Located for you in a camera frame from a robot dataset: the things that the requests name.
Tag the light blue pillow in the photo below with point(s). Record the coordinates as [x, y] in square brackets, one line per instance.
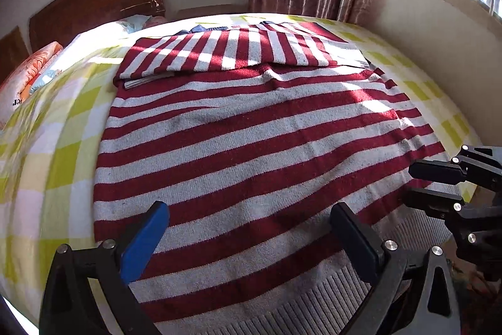
[98, 36]

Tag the orange floral folded quilt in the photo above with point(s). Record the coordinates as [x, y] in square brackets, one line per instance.
[27, 78]

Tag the small wooden headboard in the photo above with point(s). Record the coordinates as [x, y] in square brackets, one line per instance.
[11, 54]

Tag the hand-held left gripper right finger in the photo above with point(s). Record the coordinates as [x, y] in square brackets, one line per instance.
[353, 240]

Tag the pink floral pillow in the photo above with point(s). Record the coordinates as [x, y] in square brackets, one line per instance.
[157, 21]

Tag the wooden nightstand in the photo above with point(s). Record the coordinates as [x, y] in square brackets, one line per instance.
[211, 12]

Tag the red grey striped knit sweater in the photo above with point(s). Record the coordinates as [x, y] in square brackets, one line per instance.
[251, 146]

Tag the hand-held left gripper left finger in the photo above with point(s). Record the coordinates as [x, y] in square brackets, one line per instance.
[143, 240]

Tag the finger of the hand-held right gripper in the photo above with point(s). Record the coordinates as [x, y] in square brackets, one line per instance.
[431, 201]
[435, 170]

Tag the yellow green checked bed sheet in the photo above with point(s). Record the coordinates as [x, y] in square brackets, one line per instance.
[51, 162]

